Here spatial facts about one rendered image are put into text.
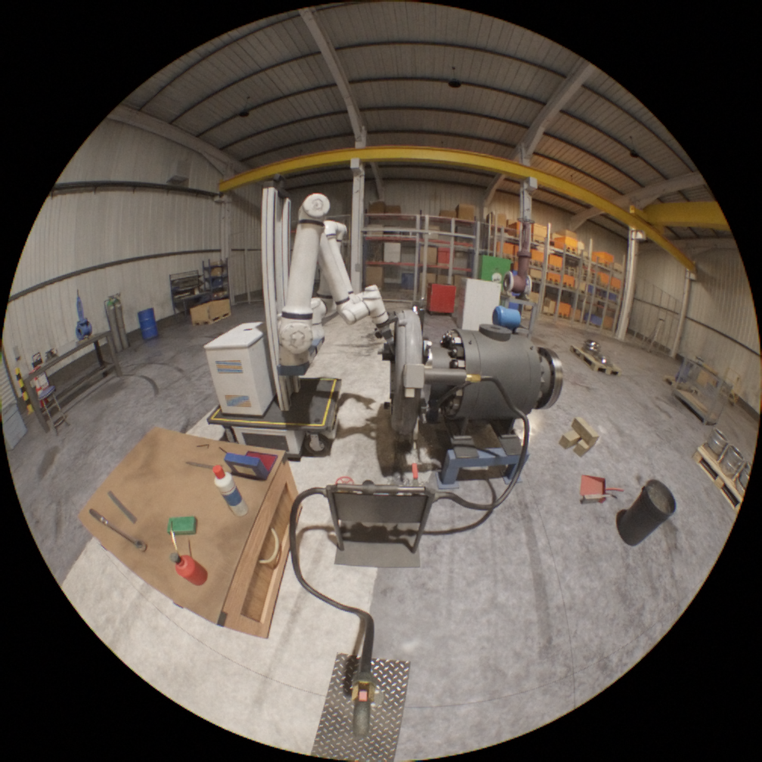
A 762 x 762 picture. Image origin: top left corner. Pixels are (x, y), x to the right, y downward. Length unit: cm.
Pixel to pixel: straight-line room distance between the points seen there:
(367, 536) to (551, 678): 126
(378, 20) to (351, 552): 890
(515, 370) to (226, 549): 156
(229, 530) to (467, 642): 107
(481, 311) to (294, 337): 451
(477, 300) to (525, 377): 385
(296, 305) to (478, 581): 157
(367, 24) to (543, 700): 950
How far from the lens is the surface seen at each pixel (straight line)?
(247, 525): 94
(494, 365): 137
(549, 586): 152
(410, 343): 117
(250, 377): 155
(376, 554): 131
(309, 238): 112
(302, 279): 111
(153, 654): 164
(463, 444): 154
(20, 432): 612
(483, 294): 521
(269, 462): 111
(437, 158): 929
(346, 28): 825
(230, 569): 89
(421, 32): 823
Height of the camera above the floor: 122
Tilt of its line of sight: 27 degrees down
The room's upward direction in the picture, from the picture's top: 2 degrees clockwise
